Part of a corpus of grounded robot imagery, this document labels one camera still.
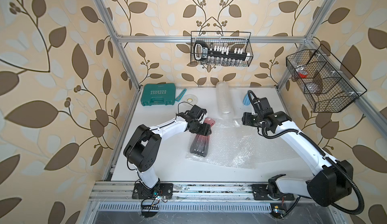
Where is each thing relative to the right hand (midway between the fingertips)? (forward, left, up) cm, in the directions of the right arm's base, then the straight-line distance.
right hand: (247, 119), depth 83 cm
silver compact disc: (+30, +33, -15) cm, 47 cm away
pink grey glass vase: (-10, +27, -10) cm, 31 cm away
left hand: (-1, +24, -8) cm, 25 cm away
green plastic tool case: (+32, +57, -11) cm, 66 cm away
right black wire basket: (+7, -37, +18) cm, 42 cm away
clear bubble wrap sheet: (-12, -18, -17) cm, 27 cm away
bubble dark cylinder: (-8, +7, -14) cm, 17 cm away
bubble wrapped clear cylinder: (+25, +9, -8) cm, 28 cm away
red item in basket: (+17, -30, +17) cm, 38 cm away
